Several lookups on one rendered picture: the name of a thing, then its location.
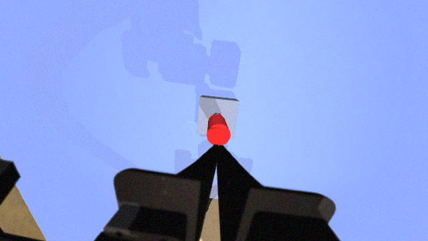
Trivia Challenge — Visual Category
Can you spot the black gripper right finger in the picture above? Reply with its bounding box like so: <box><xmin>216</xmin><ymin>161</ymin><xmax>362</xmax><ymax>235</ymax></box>
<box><xmin>217</xmin><ymin>145</ymin><xmax>336</xmax><ymax>241</ymax></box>

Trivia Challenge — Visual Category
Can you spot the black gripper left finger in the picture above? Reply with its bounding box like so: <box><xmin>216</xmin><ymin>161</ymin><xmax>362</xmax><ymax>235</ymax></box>
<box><xmin>113</xmin><ymin>145</ymin><xmax>219</xmax><ymax>241</ymax></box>

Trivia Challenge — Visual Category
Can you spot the grey square block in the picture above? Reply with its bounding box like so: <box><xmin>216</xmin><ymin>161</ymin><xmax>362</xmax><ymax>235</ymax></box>
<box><xmin>197</xmin><ymin>95</ymin><xmax>239</xmax><ymax>138</ymax></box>

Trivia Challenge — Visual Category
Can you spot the red marker cap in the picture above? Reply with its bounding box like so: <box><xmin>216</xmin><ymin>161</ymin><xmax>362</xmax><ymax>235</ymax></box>
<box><xmin>207</xmin><ymin>114</ymin><xmax>231</xmax><ymax>145</ymax></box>

